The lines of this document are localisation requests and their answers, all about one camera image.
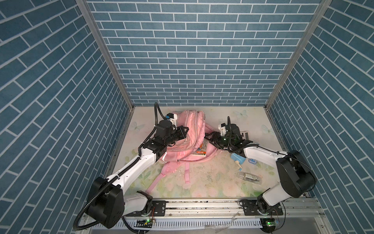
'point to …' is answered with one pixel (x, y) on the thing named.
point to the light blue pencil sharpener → (241, 160)
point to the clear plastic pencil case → (249, 177)
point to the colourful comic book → (201, 150)
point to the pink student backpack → (179, 154)
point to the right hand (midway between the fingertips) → (205, 137)
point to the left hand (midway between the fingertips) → (189, 128)
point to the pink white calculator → (245, 135)
